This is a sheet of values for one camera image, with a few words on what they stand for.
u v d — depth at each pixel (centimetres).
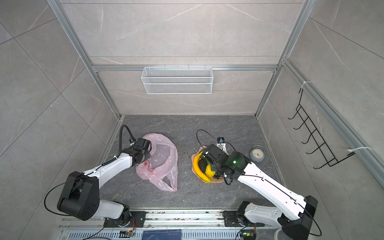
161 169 85
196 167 86
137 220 73
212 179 83
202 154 86
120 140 65
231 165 45
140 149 70
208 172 84
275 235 68
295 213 38
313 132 68
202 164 88
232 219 74
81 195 42
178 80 101
